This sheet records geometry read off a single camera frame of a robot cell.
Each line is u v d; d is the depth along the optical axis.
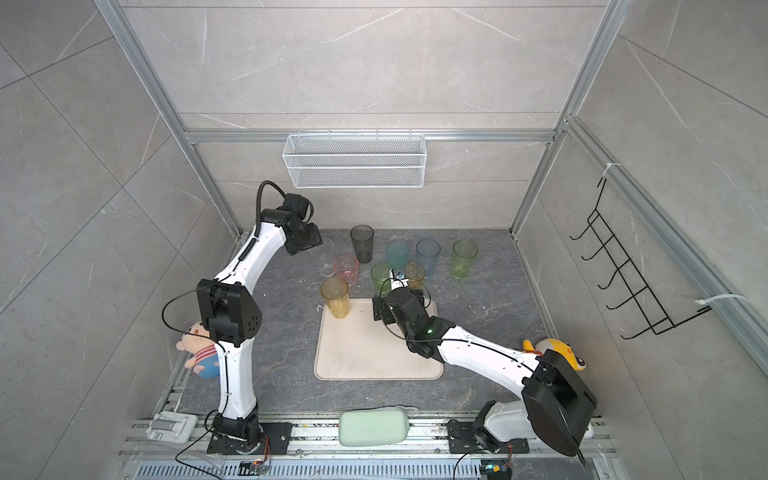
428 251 0.96
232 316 0.56
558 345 0.82
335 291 0.94
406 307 0.59
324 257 1.03
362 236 1.04
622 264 0.68
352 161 1.00
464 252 0.95
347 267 1.04
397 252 1.01
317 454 0.72
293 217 0.72
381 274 0.99
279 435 0.73
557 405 0.39
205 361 0.80
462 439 0.73
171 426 0.73
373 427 0.73
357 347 0.91
